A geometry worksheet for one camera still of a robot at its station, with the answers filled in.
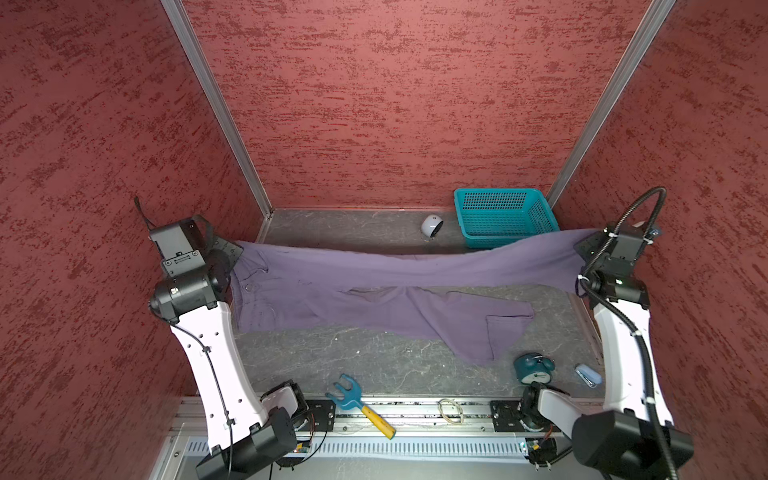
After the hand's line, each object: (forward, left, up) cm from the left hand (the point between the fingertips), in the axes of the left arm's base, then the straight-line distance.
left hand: (230, 255), depth 65 cm
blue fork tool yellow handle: (-23, -26, -31) cm, 47 cm away
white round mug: (+33, -50, -26) cm, 66 cm away
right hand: (+7, -86, -4) cm, 87 cm away
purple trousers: (+10, -54, -34) cm, 64 cm away
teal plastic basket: (+45, -77, -34) cm, 95 cm away
